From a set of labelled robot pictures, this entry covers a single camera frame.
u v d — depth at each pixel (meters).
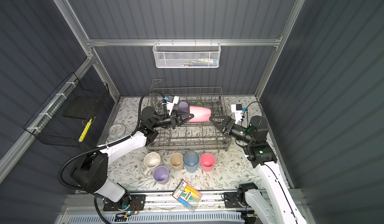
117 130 0.99
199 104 0.91
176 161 0.83
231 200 0.74
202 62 0.92
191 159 0.82
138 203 0.72
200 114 0.69
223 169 0.84
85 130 0.68
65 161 0.41
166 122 0.65
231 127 0.56
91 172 0.45
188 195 0.74
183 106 0.94
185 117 0.69
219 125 0.56
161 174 0.81
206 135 1.01
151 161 0.85
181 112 0.67
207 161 0.86
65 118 0.72
